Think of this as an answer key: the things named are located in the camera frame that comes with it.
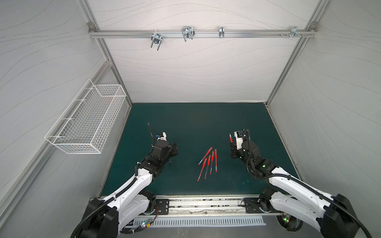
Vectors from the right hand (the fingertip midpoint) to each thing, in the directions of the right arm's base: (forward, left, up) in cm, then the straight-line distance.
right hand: (233, 142), depth 82 cm
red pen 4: (-6, +11, -13) cm, 18 cm away
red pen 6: (-6, +8, -13) cm, 16 cm away
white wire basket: (-4, +73, +19) cm, 75 cm away
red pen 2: (-9, +16, -14) cm, 23 cm away
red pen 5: (-3, +15, -13) cm, 20 cm away
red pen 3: (-8, +13, -13) cm, 20 cm away
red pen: (+1, +1, +2) cm, 3 cm away
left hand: (-2, +33, -1) cm, 34 cm away
